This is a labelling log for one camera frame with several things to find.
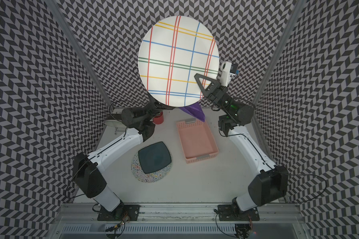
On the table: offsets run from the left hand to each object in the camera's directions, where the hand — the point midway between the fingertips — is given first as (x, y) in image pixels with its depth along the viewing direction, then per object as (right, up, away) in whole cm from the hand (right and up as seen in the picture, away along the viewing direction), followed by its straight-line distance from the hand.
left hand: (180, 91), depth 46 cm
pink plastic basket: (+10, -24, +58) cm, 63 cm away
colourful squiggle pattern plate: (-18, -42, +38) cm, 59 cm away
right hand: (+5, +4, +1) cm, 6 cm away
